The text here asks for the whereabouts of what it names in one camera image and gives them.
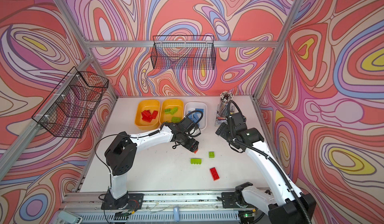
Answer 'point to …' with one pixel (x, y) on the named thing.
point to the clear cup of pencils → (223, 107)
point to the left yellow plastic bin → (151, 105)
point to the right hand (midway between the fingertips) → (225, 137)
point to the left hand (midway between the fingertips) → (195, 144)
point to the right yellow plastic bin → (165, 117)
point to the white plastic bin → (190, 107)
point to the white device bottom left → (64, 217)
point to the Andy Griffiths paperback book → (220, 119)
